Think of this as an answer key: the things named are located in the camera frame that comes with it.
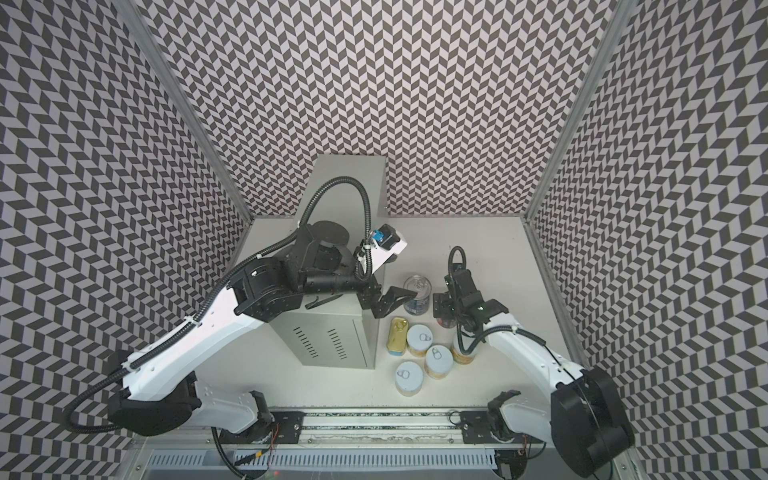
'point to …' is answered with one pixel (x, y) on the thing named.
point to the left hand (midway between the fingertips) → (402, 280)
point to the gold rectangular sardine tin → (397, 336)
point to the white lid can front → (409, 378)
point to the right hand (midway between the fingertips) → (450, 309)
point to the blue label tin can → (447, 322)
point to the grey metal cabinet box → (337, 331)
